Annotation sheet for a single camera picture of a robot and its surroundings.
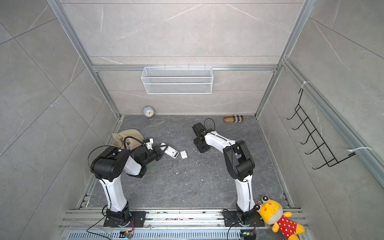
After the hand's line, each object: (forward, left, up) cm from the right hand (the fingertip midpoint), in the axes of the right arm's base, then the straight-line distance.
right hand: (196, 144), depth 99 cm
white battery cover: (-7, +9, -2) cm, 11 cm away
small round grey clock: (+29, +37, +4) cm, 47 cm away
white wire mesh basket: (+35, +11, +28) cm, 46 cm away
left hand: (-3, +18, +6) cm, 19 cm away
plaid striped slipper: (+23, -30, 0) cm, 38 cm away
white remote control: (-6, +17, +3) cm, 19 cm away
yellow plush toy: (-42, -35, +4) cm, 55 cm away
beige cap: (-3, +41, +13) cm, 43 cm away
